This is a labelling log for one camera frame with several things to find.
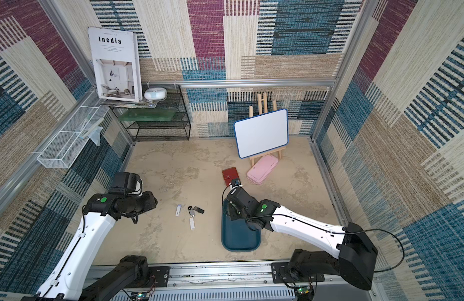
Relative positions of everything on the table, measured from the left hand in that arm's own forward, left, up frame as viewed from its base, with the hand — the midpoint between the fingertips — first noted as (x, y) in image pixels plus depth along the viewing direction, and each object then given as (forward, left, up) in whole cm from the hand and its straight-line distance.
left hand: (153, 201), depth 77 cm
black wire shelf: (+54, 0, -8) cm, 55 cm away
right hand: (0, -31, -3) cm, 31 cm away
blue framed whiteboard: (+33, -47, +6) cm, 58 cm away
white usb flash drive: (-3, -13, -16) cm, 21 cm away
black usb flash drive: (+4, -16, -16) cm, 23 cm away
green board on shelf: (+43, +10, +11) cm, 45 cm away
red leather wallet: (+23, -31, -15) cm, 41 cm away
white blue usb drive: (+4, -6, -16) cm, 18 cm away
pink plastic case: (+25, -48, -14) cm, 56 cm away
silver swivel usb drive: (+3, -12, -16) cm, 20 cm away
